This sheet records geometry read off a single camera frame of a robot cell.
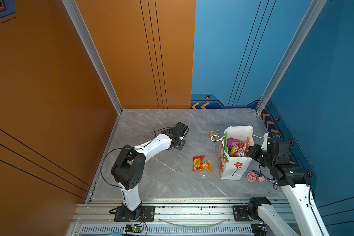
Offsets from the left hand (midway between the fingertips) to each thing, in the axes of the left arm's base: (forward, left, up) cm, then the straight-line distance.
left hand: (178, 140), depth 93 cm
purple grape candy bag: (-5, -31, +7) cm, 32 cm away
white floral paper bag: (-22, -28, +9) cm, 37 cm away
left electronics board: (-45, +21, -9) cm, 51 cm away
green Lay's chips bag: (-10, -26, +13) cm, 30 cm away
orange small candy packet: (-14, -17, -6) cm, 23 cm away
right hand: (-13, -35, +16) cm, 40 cm away
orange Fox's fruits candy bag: (-12, -34, +13) cm, 38 cm away
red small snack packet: (-13, -12, -4) cm, 18 cm away
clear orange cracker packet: (-9, -19, +19) cm, 28 cm away
